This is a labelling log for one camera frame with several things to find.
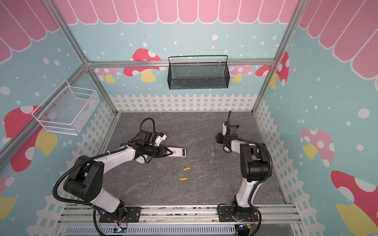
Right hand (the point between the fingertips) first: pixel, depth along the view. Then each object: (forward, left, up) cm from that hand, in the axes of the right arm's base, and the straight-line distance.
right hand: (218, 135), depth 101 cm
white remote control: (-14, +27, +3) cm, 31 cm away
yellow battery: (-29, +23, -3) cm, 37 cm away
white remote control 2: (-17, +51, -2) cm, 53 cm away
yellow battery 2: (-22, +22, -4) cm, 31 cm away
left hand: (-18, +31, +4) cm, 36 cm away
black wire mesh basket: (+26, +14, +30) cm, 42 cm away
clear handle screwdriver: (-14, +5, -3) cm, 15 cm away
